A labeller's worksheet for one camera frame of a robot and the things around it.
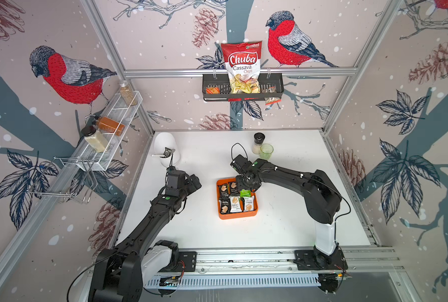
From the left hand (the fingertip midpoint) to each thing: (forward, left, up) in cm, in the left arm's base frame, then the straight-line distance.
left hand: (195, 178), depth 87 cm
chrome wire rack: (-15, +35, +25) cm, 45 cm away
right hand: (0, -22, -7) cm, 24 cm away
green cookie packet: (-4, -24, -8) cm, 26 cm away
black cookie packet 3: (-2, -19, -7) cm, 20 cm away
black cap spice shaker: (+25, -33, 0) cm, 41 cm away
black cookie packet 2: (-11, -14, -8) cm, 20 cm away
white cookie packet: (-10, -19, -7) cm, 23 cm away
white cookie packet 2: (-9, -26, -8) cm, 28 cm away
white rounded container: (+23, +19, +1) cm, 29 cm away
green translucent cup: (+22, -38, -8) cm, 45 cm away
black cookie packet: (-3, -13, -7) cm, 16 cm away
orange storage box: (-15, -19, -8) cm, 25 cm away
